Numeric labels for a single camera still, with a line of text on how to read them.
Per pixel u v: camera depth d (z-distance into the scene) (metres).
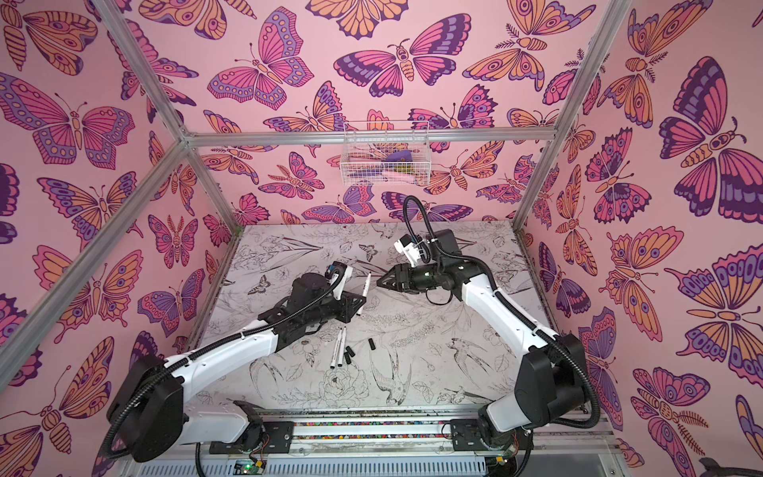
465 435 0.73
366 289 0.81
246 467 0.72
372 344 0.90
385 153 0.96
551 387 0.42
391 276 0.74
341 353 0.87
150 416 0.41
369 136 0.94
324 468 0.70
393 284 0.70
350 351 0.88
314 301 0.63
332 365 0.85
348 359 0.87
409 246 0.73
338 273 0.70
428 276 0.67
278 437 0.74
